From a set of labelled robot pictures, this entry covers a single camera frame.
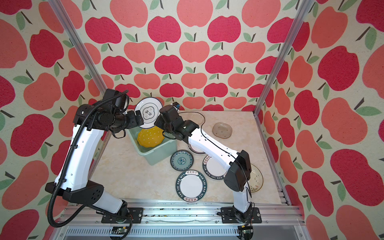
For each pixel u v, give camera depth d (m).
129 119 0.59
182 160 0.93
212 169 0.90
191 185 0.85
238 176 0.52
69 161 0.40
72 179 0.39
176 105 0.70
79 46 0.83
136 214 0.75
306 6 0.69
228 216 0.73
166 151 0.95
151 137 1.04
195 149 0.98
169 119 0.57
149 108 0.80
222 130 1.11
